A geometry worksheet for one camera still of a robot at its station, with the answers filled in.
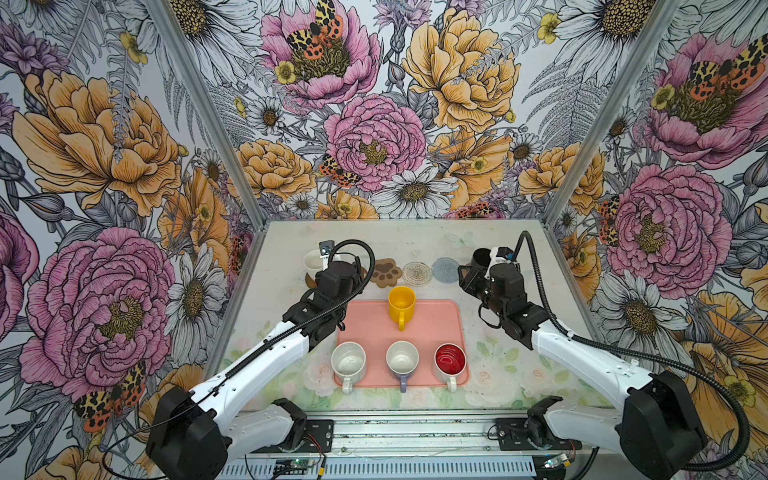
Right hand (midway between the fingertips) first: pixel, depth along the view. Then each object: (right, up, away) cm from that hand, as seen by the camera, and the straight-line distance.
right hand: (462, 278), depth 84 cm
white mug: (-31, -23, +1) cm, 39 cm away
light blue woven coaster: (-1, +1, +24) cm, 24 cm away
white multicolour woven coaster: (-11, 0, +21) cm, 24 cm away
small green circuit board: (-42, -43, -13) cm, 61 cm away
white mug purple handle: (-16, -23, +3) cm, 28 cm away
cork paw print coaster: (-22, 0, +22) cm, 31 cm away
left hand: (-32, +1, -3) cm, 32 cm away
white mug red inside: (-3, -23, +1) cm, 23 cm away
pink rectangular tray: (-7, -15, +11) cm, 19 cm away
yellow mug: (-16, -9, +13) cm, 23 cm away
